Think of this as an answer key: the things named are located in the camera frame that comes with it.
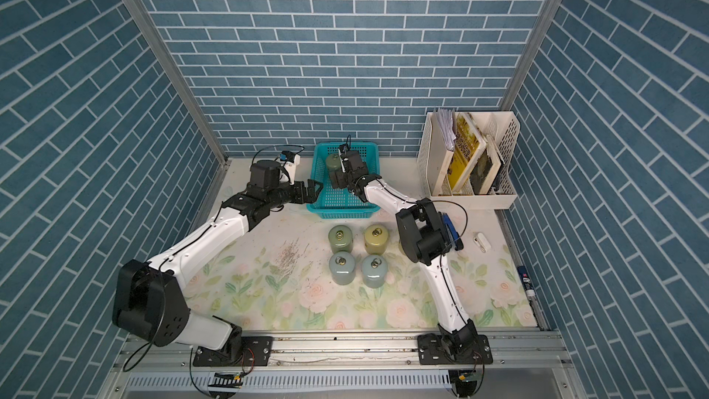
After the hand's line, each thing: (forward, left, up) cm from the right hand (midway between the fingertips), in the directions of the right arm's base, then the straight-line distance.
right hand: (345, 170), depth 103 cm
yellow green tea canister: (-28, -2, -2) cm, 28 cm away
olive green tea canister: (-26, -13, -2) cm, 30 cm away
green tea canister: (+6, +5, -1) cm, 8 cm away
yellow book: (+4, -44, +12) cm, 45 cm away
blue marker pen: (-32, -64, -14) cm, 72 cm away
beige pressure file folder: (-7, -32, +16) cm, 36 cm away
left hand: (-17, +5, +11) cm, 21 cm away
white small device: (-21, -50, -9) cm, 55 cm away
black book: (0, -51, +5) cm, 51 cm away
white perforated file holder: (+19, -60, +9) cm, 64 cm away
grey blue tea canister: (-36, -4, -2) cm, 37 cm away
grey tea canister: (-37, -14, -3) cm, 39 cm away
